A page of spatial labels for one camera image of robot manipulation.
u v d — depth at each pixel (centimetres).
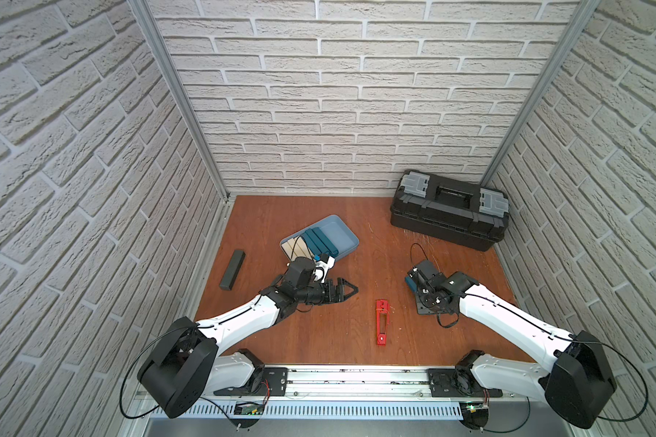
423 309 73
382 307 87
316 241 100
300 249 98
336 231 107
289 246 99
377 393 74
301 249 99
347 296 74
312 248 99
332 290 71
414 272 66
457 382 65
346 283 73
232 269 95
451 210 93
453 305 57
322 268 68
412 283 68
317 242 100
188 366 41
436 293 60
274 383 74
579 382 40
